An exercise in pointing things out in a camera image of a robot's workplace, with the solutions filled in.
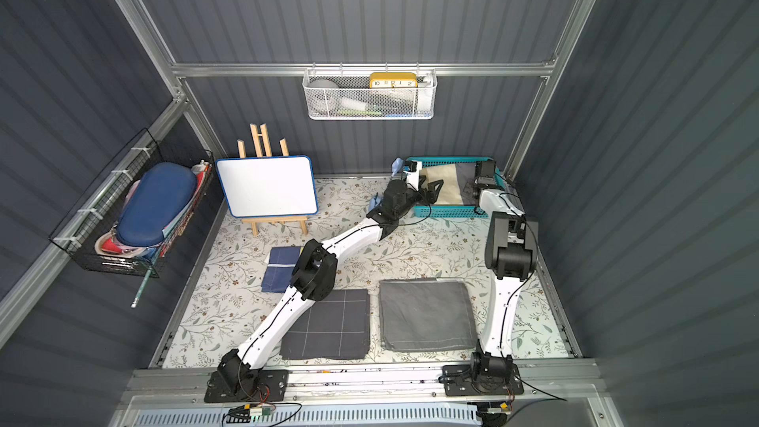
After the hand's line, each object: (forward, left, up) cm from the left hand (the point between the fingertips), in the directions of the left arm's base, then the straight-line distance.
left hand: (444, 183), depth 93 cm
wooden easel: (+5, +58, +9) cm, 58 cm away
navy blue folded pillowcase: (-22, +52, -17) cm, 59 cm away
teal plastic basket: (-1, -5, -13) cm, 14 cm away
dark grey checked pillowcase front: (-39, +33, -17) cm, 53 cm away
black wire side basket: (-29, +82, +15) cm, 89 cm away
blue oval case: (-19, +73, +15) cm, 77 cm away
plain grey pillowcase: (-35, +7, -18) cm, 40 cm away
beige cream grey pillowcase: (+15, -8, -11) cm, 20 cm away
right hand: (+8, -18, -10) cm, 22 cm away
